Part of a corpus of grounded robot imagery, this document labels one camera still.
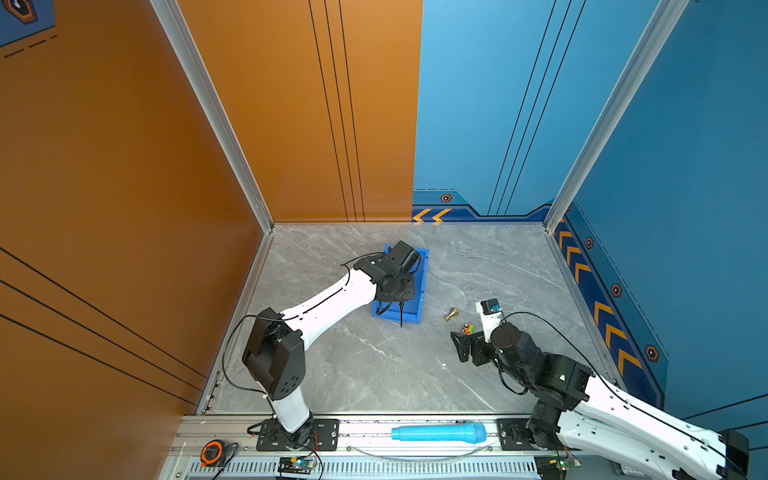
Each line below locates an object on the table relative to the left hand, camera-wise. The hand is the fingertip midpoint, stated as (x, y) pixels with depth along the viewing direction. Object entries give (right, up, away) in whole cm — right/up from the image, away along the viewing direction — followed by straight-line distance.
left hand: (408, 289), depth 85 cm
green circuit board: (-27, -40, -14) cm, 50 cm away
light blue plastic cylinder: (+13, -33, -13) cm, 38 cm away
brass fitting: (+15, -9, +9) cm, 19 cm away
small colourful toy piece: (+18, -13, +5) cm, 22 cm away
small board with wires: (+36, -39, -15) cm, 55 cm away
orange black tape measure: (-46, -36, -16) cm, 60 cm away
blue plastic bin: (0, -7, +1) cm, 7 cm away
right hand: (+13, -10, -10) cm, 19 cm away
